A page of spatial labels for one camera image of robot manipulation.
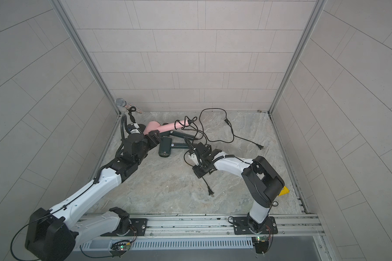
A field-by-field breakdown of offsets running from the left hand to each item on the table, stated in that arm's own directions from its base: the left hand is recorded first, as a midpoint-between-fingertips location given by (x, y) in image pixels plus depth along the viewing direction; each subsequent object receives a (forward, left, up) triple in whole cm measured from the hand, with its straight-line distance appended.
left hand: (158, 131), depth 80 cm
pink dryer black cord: (+2, -16, +6) cm, 17 cm away
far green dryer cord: (+5, -57, -20) cm, 61 cm away
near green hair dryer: (+2, -1, -16) cm, 16 cm away
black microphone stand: (+17, +19, -1) cm, 26 cm away
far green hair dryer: (+12, -3, -16) cm, 21 cm away
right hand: (-12, -19, -21) cm, 31 cm away
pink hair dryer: (+1, +2, +3) cm, 4 cm away
